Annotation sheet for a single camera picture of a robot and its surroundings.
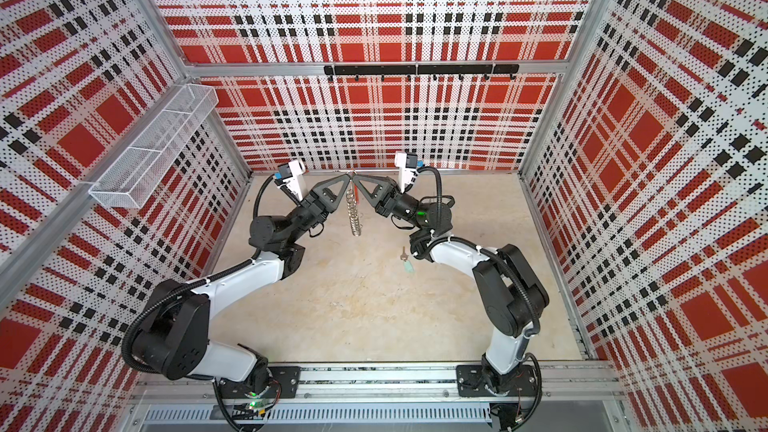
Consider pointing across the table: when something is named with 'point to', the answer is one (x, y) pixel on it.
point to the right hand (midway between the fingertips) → (350, 182)
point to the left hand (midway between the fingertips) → (353, 183)
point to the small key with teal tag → (408, 266)
